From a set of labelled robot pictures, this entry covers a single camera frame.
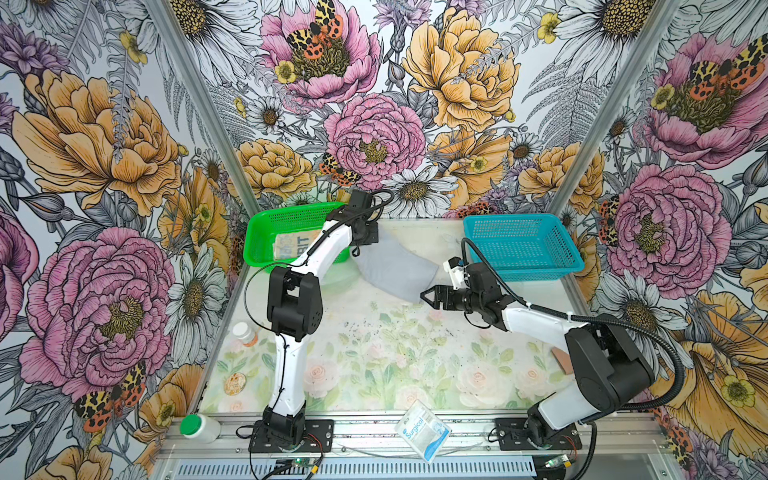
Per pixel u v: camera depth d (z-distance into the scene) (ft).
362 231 2.63
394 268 3.45
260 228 3.58
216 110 2.99
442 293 2.63
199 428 2.24
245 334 2.79
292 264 1.90
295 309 1.86
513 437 2.41
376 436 2.50
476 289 2.44
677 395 1.38
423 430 2.46
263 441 2.39
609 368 1.49
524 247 3.78
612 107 2.91
